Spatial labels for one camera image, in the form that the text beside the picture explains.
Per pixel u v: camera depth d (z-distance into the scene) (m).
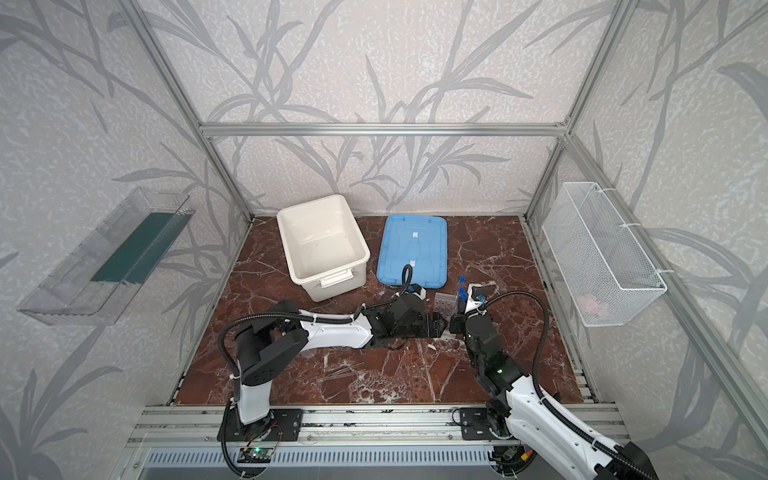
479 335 0.60
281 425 0.73
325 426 0.75
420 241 1.12
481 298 0.68
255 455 0.71
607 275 0.61
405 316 0.68
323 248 1.11
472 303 0.70
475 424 0.73
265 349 0.48
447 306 0.93
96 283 0.63
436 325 0.77
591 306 0.73
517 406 0.55
